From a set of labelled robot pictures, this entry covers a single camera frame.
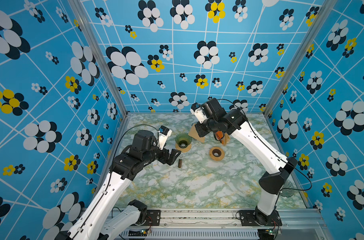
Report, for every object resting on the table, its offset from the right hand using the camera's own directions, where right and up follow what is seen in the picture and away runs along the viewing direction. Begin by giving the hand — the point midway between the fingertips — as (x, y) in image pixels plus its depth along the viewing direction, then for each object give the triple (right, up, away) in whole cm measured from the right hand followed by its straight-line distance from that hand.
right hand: (197, 127), depth 75 cm
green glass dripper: (-8, -8, +13) cm, 17 cm away
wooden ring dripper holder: (-8, -14, +12) cm, 20 cm away
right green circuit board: (+34, -50, -4) cm, 61 cm away
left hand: (-12, -9, -6) cm, 16 cm away
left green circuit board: (-31, -52, -3) cm, 61 cm away
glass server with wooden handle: (-10, -21, +12) cm, 26 cm away
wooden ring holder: (+14, -18, +22) cm, 31 cm away
